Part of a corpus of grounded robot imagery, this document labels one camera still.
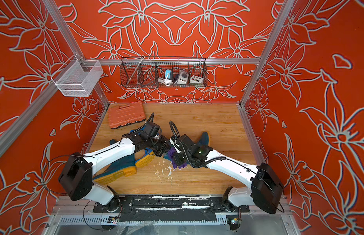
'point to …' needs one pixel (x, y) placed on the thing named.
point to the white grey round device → (183, 77)
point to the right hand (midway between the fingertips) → (193, 147)
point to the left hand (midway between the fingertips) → (174, 152)
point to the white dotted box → (195, 79)
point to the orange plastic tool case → (121, 114)
